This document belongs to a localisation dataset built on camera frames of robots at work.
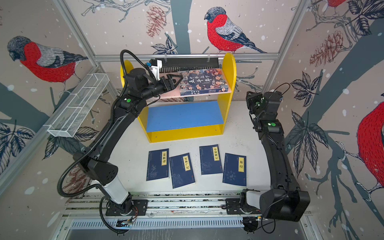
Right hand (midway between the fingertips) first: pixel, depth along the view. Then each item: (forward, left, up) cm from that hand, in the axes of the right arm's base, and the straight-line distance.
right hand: (245, 92), depth 71 cm
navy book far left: (-22, +48, -38) cm, 65 cm away
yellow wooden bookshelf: (+3, +39, -23) cm, 46 cm away
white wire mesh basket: (-4, +86, -6) cm, 87 cm away
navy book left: (-25, +33, -39) cm, 57 cm away
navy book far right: (-23, +1, -40) cm, 46 cm away
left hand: (-2, +31, +10) cm, 33 cm away
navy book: (-17, +16, -40) cm, 46 cm away
